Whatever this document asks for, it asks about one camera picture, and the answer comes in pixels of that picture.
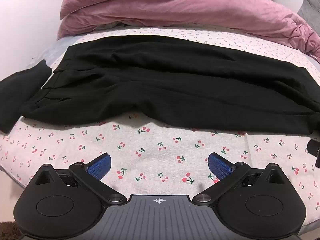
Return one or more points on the grey mattress cover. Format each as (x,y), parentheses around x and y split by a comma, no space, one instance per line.
(50,51)

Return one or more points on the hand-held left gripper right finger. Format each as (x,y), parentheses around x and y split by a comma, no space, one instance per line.
(220,166)

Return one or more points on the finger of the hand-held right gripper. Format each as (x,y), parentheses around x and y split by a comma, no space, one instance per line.
(313,148)

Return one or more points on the black folded garment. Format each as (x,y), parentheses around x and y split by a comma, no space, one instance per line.
(20,92)

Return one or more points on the black pants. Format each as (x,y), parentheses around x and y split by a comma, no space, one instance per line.
(175,92)

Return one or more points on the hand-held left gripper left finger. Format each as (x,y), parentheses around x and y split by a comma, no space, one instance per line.
(100,166)

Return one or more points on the pink duvet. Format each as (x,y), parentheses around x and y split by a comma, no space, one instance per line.
(200,7)

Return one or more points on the cherry print bed sheet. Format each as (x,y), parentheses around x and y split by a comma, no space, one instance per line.
(160,150)

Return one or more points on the grey pillow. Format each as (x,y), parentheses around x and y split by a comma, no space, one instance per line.
(310,10)

